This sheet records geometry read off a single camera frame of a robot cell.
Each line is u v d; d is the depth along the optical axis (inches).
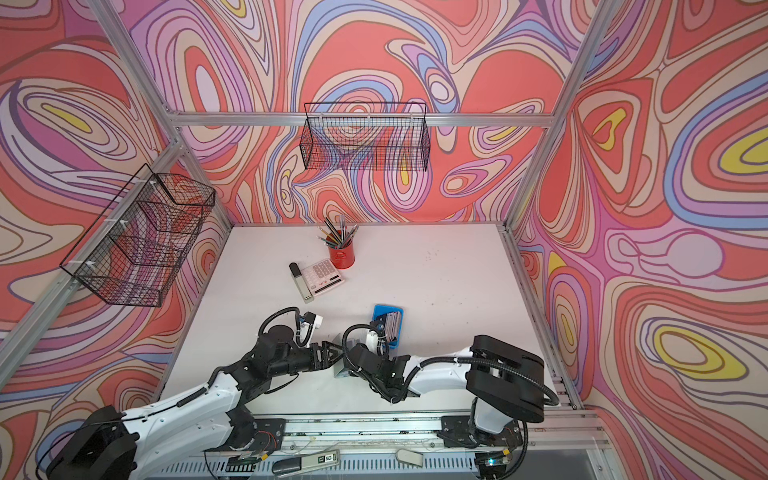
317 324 29.7
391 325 34.7
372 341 30.0
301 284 38.8
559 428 29.5
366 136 38.4
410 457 26.9
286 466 25.6
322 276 40.0
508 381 17.6
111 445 16.0
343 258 40.9
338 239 40.9
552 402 16.2
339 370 30.8
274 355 24.9
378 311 36.5
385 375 25.1
